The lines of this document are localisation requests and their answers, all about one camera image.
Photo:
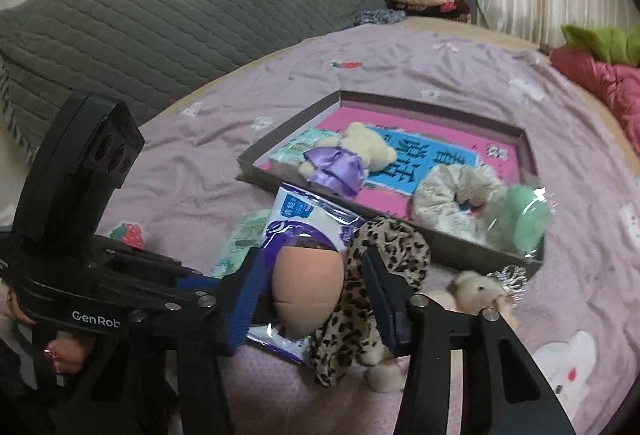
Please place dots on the dark red clothing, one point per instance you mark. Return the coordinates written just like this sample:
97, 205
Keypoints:
457, 8

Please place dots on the green blanket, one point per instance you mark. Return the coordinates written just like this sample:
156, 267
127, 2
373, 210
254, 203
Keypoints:
605, 40

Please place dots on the peach foam ball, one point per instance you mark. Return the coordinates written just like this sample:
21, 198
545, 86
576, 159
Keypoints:
305, 285

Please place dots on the leopard print scrunchie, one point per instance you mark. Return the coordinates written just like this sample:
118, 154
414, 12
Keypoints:
345, 325

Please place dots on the person's left hand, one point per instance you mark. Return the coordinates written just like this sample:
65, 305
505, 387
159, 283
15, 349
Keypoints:
67, 355

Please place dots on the grey quilted cover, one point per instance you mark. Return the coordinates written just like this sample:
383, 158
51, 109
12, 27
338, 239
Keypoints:
175, 15

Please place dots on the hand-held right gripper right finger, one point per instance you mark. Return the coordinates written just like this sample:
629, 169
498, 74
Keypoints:
382, 300

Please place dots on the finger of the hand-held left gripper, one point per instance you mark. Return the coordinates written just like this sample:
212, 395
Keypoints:
150, 260
150, 297

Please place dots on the white blue plastic packet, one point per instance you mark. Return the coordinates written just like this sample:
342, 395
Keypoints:
300, 215

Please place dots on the pink book with blue label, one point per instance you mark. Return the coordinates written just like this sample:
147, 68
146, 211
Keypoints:
500, 165

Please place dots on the mint green puff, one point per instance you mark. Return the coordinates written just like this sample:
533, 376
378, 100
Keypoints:
522, 220

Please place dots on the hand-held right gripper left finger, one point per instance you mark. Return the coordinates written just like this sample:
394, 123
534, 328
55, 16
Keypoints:
245, 302

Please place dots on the cream plush bear purple dress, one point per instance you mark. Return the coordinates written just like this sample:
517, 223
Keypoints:
360, 140

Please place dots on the blue patterned cloth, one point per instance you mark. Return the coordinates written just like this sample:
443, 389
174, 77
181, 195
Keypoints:
380, 17

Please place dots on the cream floral scrunchie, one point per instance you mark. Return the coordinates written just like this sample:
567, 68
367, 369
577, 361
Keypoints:
435, 195

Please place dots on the shallow brown cardboard box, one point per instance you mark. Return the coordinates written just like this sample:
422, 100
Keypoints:
460, 239

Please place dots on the green tissue packet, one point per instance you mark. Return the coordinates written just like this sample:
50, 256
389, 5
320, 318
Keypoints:
242, 235
295, 152

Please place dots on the cream plush bear silver crown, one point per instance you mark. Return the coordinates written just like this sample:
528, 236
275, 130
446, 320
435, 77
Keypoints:
475, 290

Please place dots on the pink quilt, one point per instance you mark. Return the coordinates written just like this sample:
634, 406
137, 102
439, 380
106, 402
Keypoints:
620, 90

